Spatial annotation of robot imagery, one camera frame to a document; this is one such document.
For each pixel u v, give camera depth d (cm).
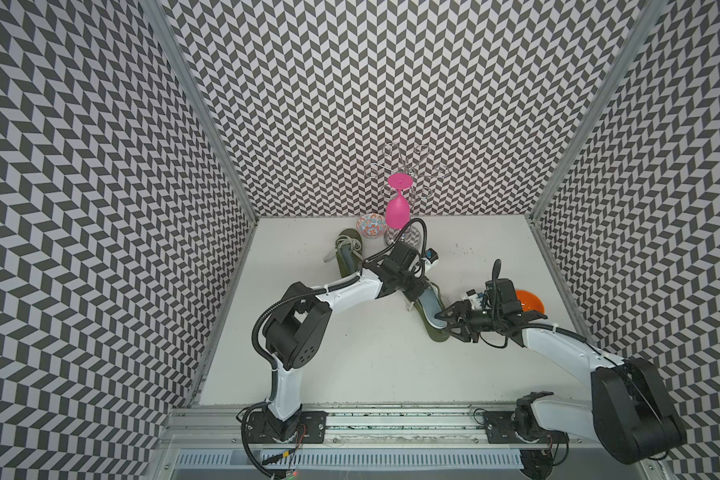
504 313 67
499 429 74
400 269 71
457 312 77
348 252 101
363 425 74
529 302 92
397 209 91
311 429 73
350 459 69
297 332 49
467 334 75
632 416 41
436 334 84
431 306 88
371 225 115
